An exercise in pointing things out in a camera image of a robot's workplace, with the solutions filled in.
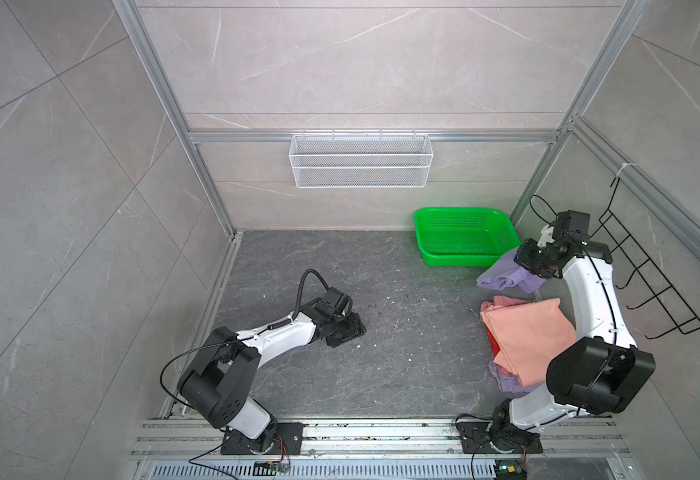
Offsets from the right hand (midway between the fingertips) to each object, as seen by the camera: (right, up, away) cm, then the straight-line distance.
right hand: (517, 253), depth 83 cm
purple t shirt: (-7, -5, -8) cm, 12 cm away
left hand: (-44, -22, +5) cm, 50 cm away
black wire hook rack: (+20, -13, -24) cm, 34 cm away
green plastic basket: (-6, +6, +24) cm, 26 cm away
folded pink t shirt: (+4, -23, +2) cm, 24 cm away
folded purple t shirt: (-3, -36, -2) cm, 36 cm away
